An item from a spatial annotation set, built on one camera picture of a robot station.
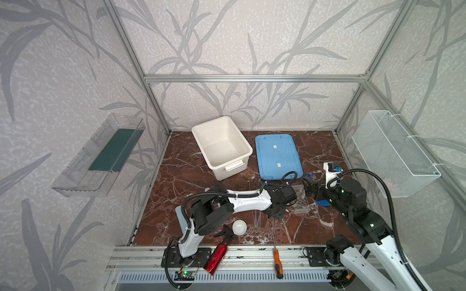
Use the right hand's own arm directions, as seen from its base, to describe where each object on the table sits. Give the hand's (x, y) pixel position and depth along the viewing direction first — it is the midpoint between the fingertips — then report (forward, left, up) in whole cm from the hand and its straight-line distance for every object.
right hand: (312, 172), depth 73 cm
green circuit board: (-33, +52, -25) cm, 67 cm away
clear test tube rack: (-5, -1, -24) cm, 24 cm away
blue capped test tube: (+13, -8, -25) cm, 30 cm away
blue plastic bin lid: (+25, +8, -25) cm, 36 cm away
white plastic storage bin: (+32, +40, -23) cm, 56 cm away
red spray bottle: (-28, +39, -19) cm, 52 cm away
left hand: (-7, +11, -22) cm, 26 cm away
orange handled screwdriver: (-28, +15, -22) cm, 38 cm away
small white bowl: (-15, +30, -22) cm, 41 cm away
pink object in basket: (-4, -30, -2) cm, 31 cm away
